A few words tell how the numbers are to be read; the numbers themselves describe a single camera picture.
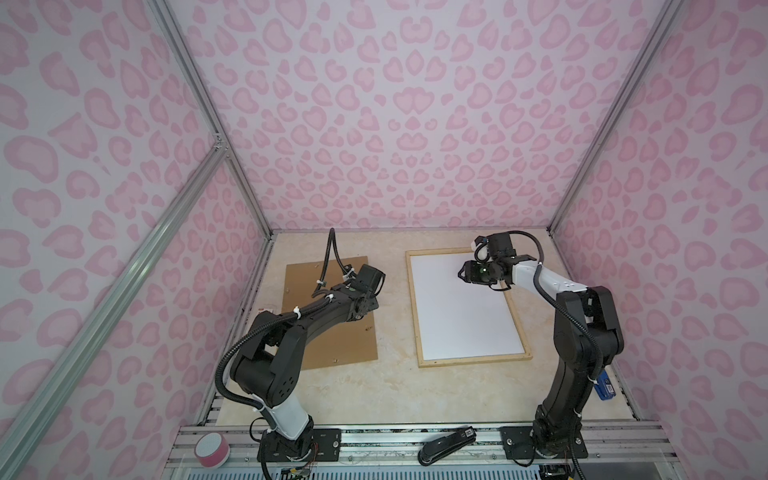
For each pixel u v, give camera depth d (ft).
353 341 2.96
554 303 1.67
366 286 2.40
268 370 1.50
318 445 2.36
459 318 3.12
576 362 1.67
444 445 2.32
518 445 2.41
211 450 2.23
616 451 2.36
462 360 2.81
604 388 2.60
